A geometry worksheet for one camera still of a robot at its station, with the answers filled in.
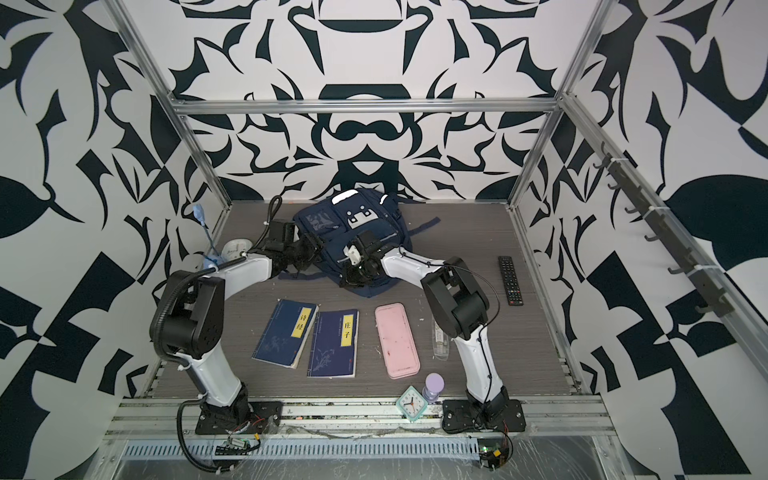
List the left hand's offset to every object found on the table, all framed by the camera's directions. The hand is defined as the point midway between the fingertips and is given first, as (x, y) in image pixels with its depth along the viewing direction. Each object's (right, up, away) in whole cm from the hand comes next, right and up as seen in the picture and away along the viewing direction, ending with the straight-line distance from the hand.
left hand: (325, 240), depth 96 cm
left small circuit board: (-17, -49, -23) cm, 57 cm away
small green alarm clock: (+26, -40, -21) cm, 52 cm away
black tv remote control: (+59, -16, +1) cm, 61 cm away
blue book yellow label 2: (+5, -29, -11) cm, 31 cm away
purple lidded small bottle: (+30, -34, -24) cm, 52 cm away
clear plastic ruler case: (+34, -28, -11) cm, 46 cm away
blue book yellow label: (-10, -27, -9) cm, 30 cm away
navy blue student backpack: (+1, +8, +15) cm, 17 cm away
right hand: (+5, -13, -3) cm, 14 cm away
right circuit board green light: (+44, -49, -25) cm, 71 cm away
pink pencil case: (+23, -28, -11) cm, 38 cm away
